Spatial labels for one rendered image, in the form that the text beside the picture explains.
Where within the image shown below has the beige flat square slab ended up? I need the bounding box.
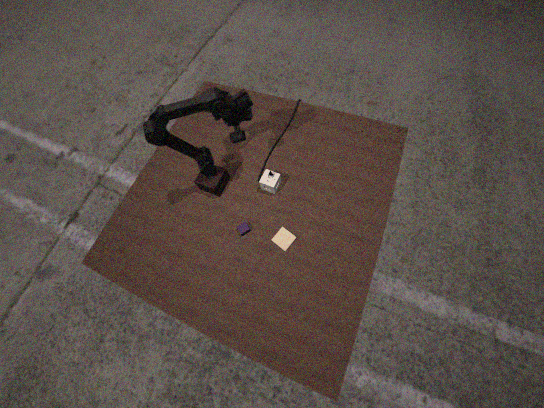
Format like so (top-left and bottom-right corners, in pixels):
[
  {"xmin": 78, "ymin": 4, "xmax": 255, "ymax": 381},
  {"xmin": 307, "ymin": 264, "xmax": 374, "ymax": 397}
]
[{"xmin": 271, "ymin": 227, "xmax": 297, "ymax": 252}]

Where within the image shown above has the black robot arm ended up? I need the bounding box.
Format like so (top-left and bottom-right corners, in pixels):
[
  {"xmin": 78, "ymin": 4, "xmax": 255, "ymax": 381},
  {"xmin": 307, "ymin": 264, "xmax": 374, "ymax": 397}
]
[{"xmin": 143, "ymin": 87, "xmax": 253, "ymax": 179}]

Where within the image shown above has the small purple cube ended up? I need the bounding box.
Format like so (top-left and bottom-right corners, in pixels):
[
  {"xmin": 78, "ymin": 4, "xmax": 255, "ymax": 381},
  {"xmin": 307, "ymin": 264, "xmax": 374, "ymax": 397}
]
[{"xmin": 236, "ymin": 222, "xmax": 251, "ymax": 236}]

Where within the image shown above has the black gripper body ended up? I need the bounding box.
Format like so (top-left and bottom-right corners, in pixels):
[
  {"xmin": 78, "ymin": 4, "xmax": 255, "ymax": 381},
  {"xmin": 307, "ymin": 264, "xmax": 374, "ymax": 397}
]
[{"xmin": 224, "ymin": 111, "xmax": 246, "ymax": 143}]

